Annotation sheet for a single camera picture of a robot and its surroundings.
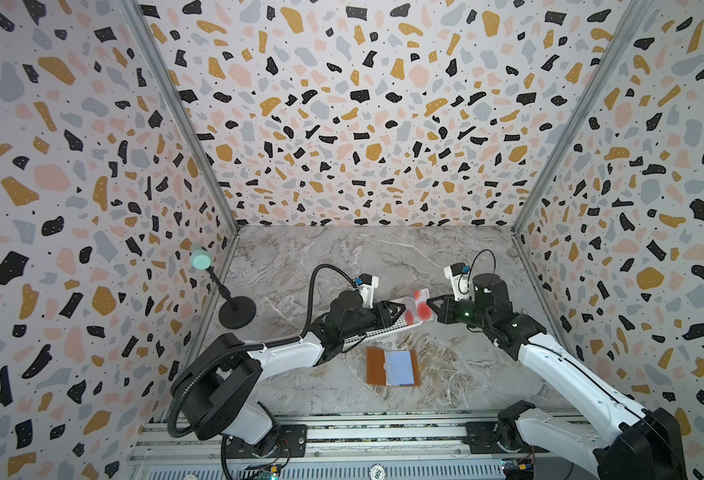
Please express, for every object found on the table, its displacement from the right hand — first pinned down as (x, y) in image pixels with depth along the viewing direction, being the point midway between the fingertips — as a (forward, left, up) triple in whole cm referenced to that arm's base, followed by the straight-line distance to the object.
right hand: (428, 296), depth 78 cm
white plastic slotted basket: (+3, +3, -18) cm, 18 cm away
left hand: (-2, +5, -1) cm, 6 cm away
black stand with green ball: (+5, +58, -19) cm, 61 cm away
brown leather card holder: (-12, +7, -20) cm, 24 cm away
